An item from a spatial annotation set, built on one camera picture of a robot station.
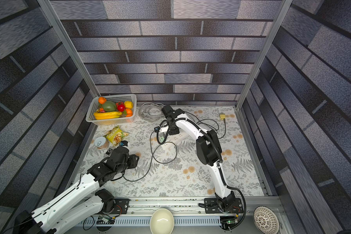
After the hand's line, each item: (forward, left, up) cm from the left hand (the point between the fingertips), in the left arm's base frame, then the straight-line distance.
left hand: (138, 157), depth 81 cm
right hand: (+24, -19, -1) cm, 31 cm away
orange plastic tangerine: (+46, +37, +1) cm, 59 cm away
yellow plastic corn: (+47, +17, -4) cm, 50 cm away
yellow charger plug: (+38, -57, -7) cm, 69 cm away
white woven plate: (-28, -66, -8) cm, 72 cm away
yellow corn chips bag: (+18, +20, -6) cm, 28 cm away
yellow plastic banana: (+33, +29, -1) cm, 44 cm away
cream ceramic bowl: (-29, -15, -9) cm, 34 cm away
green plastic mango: (+40, +29, 0) cm, 50 cm away
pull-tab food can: (+12, +27, -5) cm, 30 cm away
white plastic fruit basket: (+43, +43, -2) cm, 60 cm away
